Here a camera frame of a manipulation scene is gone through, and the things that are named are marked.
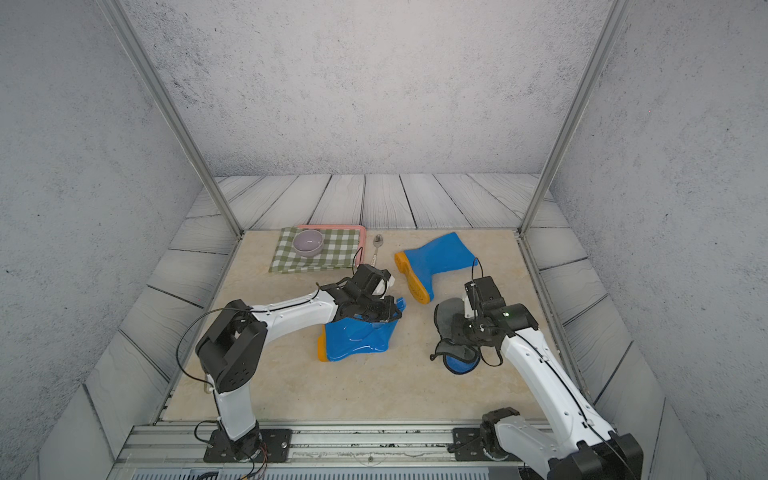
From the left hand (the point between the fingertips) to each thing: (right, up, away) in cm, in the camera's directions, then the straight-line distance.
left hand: (407, 316), depth 86 cm
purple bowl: (-36, +22, +27) cm, 50 cm away
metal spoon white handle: (-10, +22, +33) cm, 41 cm away
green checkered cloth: (-24, +19, +29) cm, 43 cm away
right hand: (+13, -2, -8) cm, 16 cm away
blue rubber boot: (-15, -6, +4) cm, 17 cm away
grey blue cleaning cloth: (+10, -5, -11) cm, 16 cm away
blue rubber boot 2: (+6, +14, +20) cm, 26 cm away
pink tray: (-16, +26, +35) cm, 46 cm away
